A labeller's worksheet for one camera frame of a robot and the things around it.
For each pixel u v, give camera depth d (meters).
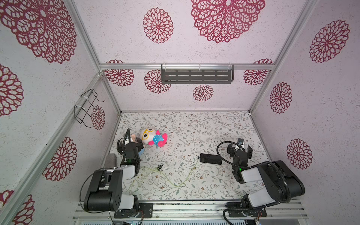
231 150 0.83
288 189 0.42
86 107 0.80
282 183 0.42
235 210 0.72
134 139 0.92
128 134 0.73
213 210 0.76
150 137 0.97
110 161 0.88
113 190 0.43
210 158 0.94
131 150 0.68
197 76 0.92
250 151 0.80
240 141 0.78
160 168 0.88
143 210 0.73
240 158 0.70
